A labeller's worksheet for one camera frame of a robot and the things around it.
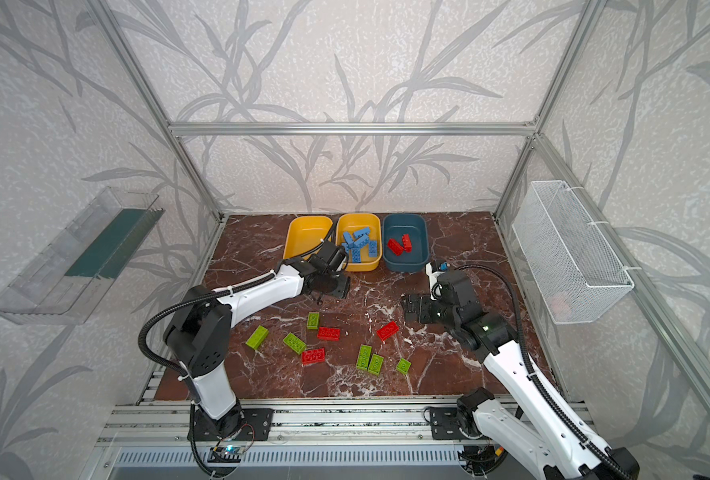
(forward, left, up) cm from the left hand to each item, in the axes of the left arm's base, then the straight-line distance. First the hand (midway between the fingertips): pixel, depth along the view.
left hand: (347, 277), depth 91 cm
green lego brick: (-11, +10, -8) cm, 17 cm away
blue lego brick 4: (+18, -8, -8) cm, 21 cm away
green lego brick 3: (-22, -6, -7) cm, 24 cm away
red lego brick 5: (-14, -13, -8) cm, 20 cm away
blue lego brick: (+20, +1, -6) cm, 21 cm away
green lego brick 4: (-23, -9, -11) cm, 27 cm away
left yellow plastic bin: (+25, +18, -10) cm, 33 cm away
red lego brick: (+18, -16, -7) cm, 25 cm away
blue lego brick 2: (+23, -4, -7) cm, 25 cm away
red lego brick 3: (-15, +5, -8) cm, 18 cm away
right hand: (-10, -20, +11) cm, 25 cm away
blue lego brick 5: (+17, +1, -7) cm, 19 cm away
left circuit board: (-44, +27, -10) cm, 53 cm away
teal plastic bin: (+29, -17, -8) cm, 34 cm away
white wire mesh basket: (-15, -50, +27) cm, 59 cm away
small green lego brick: (-24, -17, -7) cm, 30 cm away
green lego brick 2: (-18, +14, -8) cm, 24 cm away
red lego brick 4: (-22, +9, -8) cm, 25 cm away
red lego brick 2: (+19, -21, -7) cm, 29 cm away
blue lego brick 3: (+19, -4, -7) cm, 20 cm away
